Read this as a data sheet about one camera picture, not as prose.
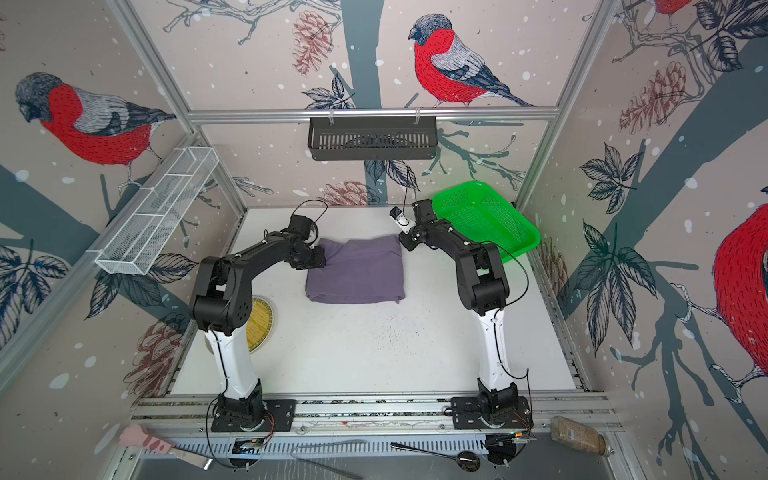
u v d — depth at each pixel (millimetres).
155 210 776
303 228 836
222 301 535
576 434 667
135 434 697
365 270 985
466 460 671
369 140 1067
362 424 728
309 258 885
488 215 1180
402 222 944
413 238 930
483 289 598
